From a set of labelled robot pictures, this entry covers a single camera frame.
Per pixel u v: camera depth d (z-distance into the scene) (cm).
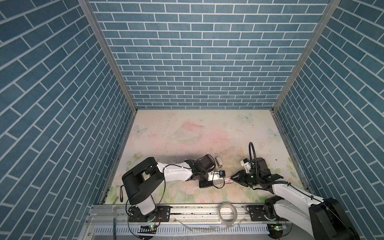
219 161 89
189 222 72
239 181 77
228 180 84
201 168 68
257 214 73
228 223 71
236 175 81
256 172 69
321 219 42
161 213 74
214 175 74
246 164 83
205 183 75
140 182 45
